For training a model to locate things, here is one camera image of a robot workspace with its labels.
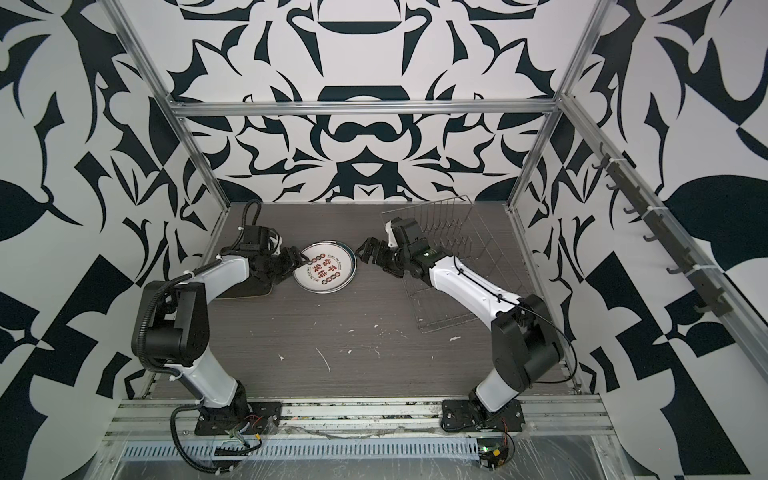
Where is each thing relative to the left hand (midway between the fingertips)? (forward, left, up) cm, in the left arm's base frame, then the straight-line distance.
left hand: (303, 259), depth 95 cm
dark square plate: (-19, +5, +16) cm, 25 cm away
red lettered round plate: (0, -8, -5) cm, 10 cm away
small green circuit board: (-50, -49, -8) cm, 71 cm away
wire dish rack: (+15, -51, -3) cm, 54 cm away
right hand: (-7, -20, +11) cm, 24 cm away
